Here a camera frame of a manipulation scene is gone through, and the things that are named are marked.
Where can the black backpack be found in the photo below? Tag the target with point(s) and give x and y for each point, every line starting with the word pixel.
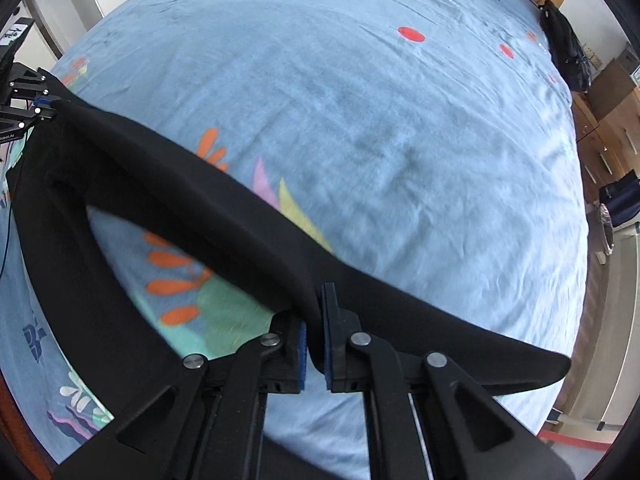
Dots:
pixel 566 52

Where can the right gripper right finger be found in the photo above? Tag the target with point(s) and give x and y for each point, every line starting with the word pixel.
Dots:
pixel 426 418

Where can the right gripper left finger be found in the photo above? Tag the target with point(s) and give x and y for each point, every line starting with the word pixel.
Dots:
pixel 203 419

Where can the black pants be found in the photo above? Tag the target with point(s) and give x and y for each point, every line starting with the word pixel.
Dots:
pixel 79 157

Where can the blue patterned bed sheet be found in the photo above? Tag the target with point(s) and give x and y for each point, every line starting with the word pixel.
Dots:
pixel 428 143

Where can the dark blue tote bag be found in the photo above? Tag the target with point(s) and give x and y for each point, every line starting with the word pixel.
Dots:
pixel 621 198

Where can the wooden drawer dresser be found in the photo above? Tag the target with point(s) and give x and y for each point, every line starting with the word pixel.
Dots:
pixel 607 129

